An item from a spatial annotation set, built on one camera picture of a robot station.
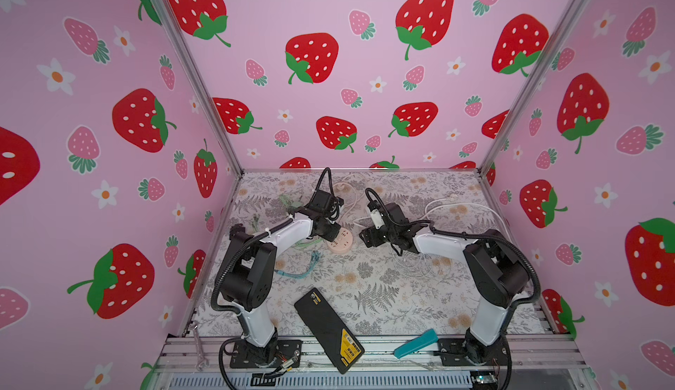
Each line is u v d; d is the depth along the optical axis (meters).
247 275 0.48
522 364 0.73
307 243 0.97
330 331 0.76
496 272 0.49
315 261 0.93
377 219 0.84
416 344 0.75
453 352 0.74
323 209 0.75
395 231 0.73
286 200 1.11
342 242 0.95
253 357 0.68
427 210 1.07
